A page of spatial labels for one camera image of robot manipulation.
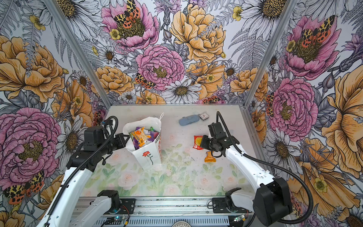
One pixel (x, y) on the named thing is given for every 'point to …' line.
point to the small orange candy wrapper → (209, 158)
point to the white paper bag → (150, 155)
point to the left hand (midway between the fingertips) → (129, 141)
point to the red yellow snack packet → (197, 142)
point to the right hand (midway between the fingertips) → (202, 147)
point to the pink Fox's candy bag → (153, 134)
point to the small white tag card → (203, 116)
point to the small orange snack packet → (139, 136)
